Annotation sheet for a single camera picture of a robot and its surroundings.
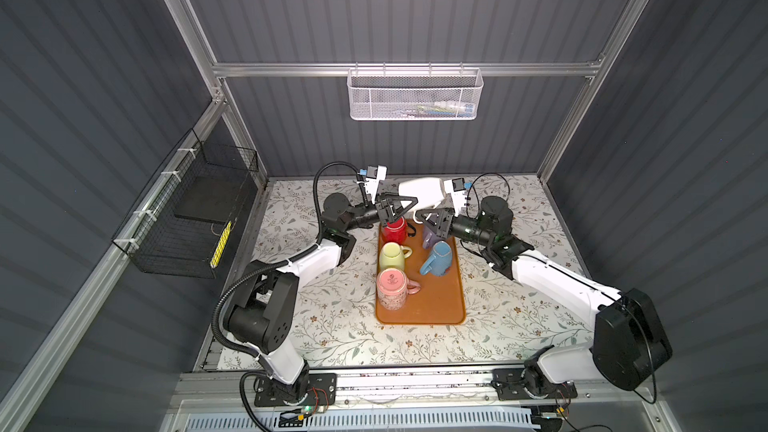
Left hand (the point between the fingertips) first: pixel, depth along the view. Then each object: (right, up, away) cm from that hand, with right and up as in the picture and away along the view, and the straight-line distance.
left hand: (419, 202), depth 71 cm
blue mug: (+8, -18, +18) cm, 26 cm away
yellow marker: (-47, -10, -3) cm, 48 cm away
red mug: (-5, -10, +27) cm, 29 cm away
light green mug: (-6, -15, +15) cm, 23 cm away
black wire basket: (-57, -4, +2) cm, 57 cm away
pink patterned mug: (-6, -22, +8) cm, 25 cm away
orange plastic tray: (+8, -29, +18) cm, 35 cm away
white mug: (-4, 0, +1) cm, 4 cm away
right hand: (+1, -4, +3) cm, 5 cm away
